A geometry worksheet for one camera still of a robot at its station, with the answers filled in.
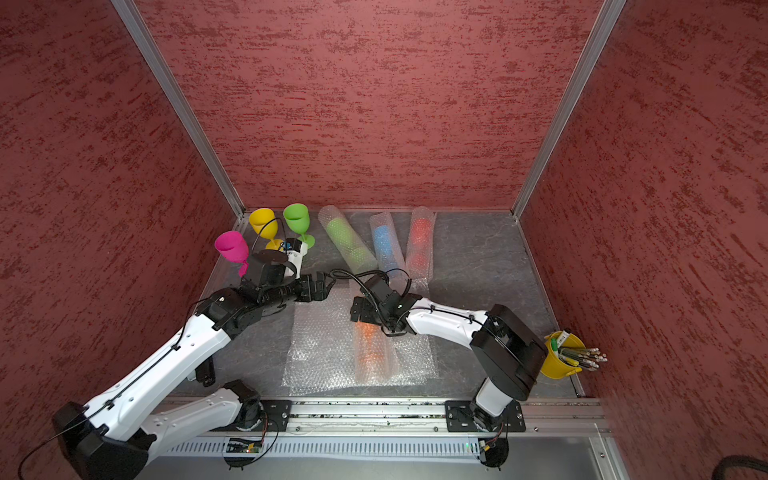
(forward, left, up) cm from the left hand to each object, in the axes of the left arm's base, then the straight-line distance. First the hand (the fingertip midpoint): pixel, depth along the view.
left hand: (319, 285), depth 75 cm
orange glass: (-13, -14, -12) cm, 23 cm away
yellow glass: (+31, +27, -11) cm, 43 cm away
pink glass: (+16, +30, -5) cm, 34 cm away
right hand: (-2, -10, -16) cm, 19 cm away
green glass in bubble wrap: (+21, -5, -14) cm, 26 cm away
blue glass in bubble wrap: (+22, -17, -15) cm, 31 cm away
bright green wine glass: (+33, +15, -9) cm, 37 cm away
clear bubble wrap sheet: (-11, +1, -20) cm, 23 cm away
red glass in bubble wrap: (+25, -28, -14) cm, 41 cm away
